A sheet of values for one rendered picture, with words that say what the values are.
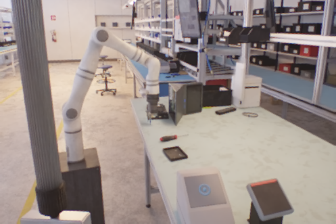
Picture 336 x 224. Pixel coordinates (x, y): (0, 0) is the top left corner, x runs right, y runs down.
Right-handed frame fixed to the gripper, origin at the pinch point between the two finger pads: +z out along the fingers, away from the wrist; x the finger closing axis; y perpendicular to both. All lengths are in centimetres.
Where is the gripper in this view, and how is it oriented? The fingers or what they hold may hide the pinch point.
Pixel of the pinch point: (149, 122)
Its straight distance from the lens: 157.8
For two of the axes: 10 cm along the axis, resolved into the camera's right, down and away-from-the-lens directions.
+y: 9.4, -0.9, 3.2
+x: -3.4, -2.4, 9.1
